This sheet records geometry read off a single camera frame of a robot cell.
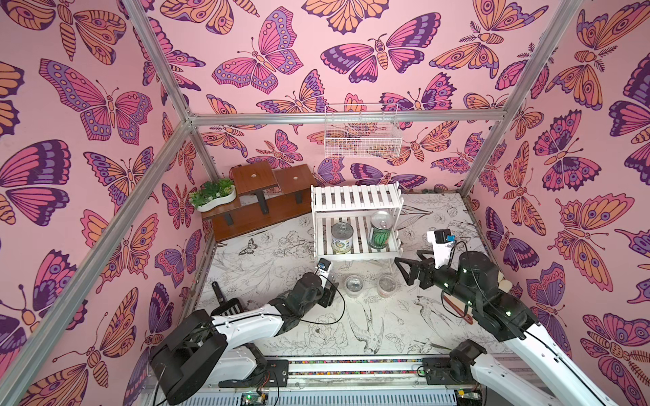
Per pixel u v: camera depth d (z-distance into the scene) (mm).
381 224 794
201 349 421
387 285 854
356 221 947
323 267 741
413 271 595
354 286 854
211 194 914
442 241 575
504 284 897
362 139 1060
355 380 730
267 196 1203
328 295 754
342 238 800
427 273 590
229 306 869
